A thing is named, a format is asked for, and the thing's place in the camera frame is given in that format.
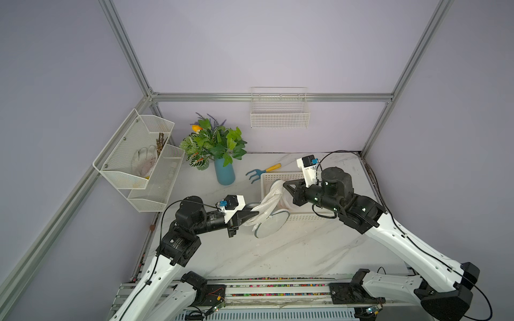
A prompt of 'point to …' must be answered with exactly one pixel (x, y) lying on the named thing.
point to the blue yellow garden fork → (259, 172)
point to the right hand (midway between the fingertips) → (286, 186)
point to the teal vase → (225, 175)
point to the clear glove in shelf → (143, 160)
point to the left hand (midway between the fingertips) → (254, 212)
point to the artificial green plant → (211, 139)
